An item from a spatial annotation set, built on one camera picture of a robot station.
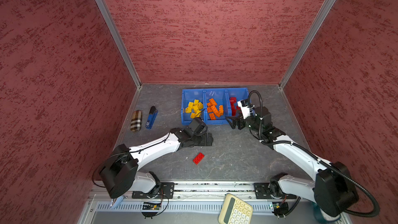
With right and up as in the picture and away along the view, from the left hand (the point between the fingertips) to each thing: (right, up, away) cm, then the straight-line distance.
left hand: (205, 143), depth 83 cm
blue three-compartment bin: (+12, +27, +29) cm, 41 cm away
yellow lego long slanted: (-8, +14, +16) cm, 23 cm away
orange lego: (+5, +22, +24) cm, 32 cm away
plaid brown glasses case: (-44, +10, +13) cm, 47 cm away
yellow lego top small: (-6, +23, +24) cm, 34 cm away
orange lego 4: (+3, +21, +24) cm, 31 cm away
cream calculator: (+13, -26, -15) cm, 33 cm away
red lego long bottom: (-4, -9, 0) cm, 9 cm away
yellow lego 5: (-5, +15, +20) cm, 26 cm away
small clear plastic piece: (-42, -23, -13) cm, 50 cm away
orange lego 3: (+11, +17, +18) cm, 27 cm away
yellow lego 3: (-3, +20, +21) cm, 29 cm away
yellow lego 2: (-11, +17, +20) cm, 29 cm away
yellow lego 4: (-7, +18, +20) cm, 28 cm away
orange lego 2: (+7, +17, +20) cm, 27 cm away
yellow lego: (-10, +20, +20) cm, 30 cm away
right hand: (+14, +15, -1) cm, 20 cm away
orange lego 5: (+5, +13, +18) cm, 22 cm away
